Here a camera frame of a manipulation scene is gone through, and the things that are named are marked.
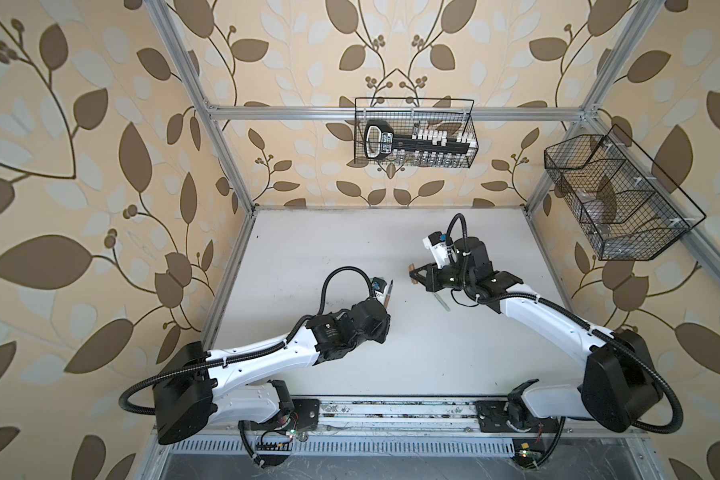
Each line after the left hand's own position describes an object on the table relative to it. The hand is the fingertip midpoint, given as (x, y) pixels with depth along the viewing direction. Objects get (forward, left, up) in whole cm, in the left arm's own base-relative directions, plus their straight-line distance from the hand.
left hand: (389, 314), depth 78 cm
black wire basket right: (+20, -58, +22) cm, 65 cm away
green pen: (+10, -17, -12) cm, 24 cm away
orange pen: (+4, 0, +3) cm, 5 cm away
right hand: (+10, -6, +4) cm, 12 cm away
